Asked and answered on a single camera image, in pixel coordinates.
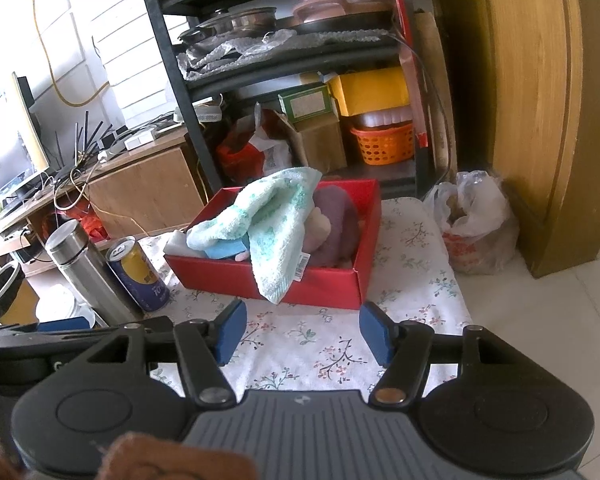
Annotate red plastic bag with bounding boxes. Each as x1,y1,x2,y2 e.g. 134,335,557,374
215,110,271,186

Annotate clear plastic bag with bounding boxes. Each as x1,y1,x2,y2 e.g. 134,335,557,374
422,170,521,276

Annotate yellow box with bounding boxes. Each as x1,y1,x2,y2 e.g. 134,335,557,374
327,66,412,118

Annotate wooden wardrobe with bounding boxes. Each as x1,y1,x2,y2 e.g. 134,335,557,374
425,0,600,278

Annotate purple plush toy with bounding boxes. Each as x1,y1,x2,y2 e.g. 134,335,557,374
310,185,361,268

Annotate light green towel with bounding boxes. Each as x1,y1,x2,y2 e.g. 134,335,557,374
186,166,323,305

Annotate clear bubble wrap sheet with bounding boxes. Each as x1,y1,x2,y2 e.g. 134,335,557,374
176,27,398,81

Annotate yellow trash bin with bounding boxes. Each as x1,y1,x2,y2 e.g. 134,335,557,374
0,260,40,328

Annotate brown cardboard box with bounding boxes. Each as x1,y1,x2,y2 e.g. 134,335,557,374
272,107,348,176

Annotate floral tablecloth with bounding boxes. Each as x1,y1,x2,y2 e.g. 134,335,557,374
87,197,473,393

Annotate white printed plastic bag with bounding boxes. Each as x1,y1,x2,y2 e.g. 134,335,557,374
250,102,293,178

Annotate red cardboard box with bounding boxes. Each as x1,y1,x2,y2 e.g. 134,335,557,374
164,178,383,311

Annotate brown cardboard sheet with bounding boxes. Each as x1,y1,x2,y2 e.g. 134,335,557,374
412,10,458,186

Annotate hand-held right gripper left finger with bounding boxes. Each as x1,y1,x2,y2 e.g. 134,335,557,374
82,299,249,407

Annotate black router with antennas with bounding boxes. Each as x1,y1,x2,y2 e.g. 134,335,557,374
72,110,113,171

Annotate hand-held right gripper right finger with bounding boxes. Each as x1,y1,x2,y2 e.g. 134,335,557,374
358,301,506,407

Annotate green box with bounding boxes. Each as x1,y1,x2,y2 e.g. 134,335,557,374
278,84,333,123

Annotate black frying pan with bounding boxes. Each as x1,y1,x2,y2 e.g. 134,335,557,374
285,10,396,36

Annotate clear plastic container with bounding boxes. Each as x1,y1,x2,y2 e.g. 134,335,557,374
355,107,413,128

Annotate blue yellow drink can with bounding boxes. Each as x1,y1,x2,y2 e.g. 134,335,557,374
105,236,172,313

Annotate wooden television cabinet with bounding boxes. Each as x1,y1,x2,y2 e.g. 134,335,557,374
0,127,216,281

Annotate steel pot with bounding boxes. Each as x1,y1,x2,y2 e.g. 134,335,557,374
179,6,281,46

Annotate black metal shelf rack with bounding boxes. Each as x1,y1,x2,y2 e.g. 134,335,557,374
132,0,458,201

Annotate television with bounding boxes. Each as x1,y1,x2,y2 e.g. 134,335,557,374
0,72,51,206

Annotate steel thermos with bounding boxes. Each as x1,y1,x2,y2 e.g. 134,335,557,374
45,219,143,326

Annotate white foam block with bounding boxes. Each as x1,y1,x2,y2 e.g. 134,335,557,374
164,232,196,261

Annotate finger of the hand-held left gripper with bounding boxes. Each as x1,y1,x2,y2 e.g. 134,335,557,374
0,315,175,347

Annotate yellow cable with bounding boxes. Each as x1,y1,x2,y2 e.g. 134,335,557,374
27,0,111,108

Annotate orange plastic basket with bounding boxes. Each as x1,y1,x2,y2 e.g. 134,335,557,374
349,121,415,166

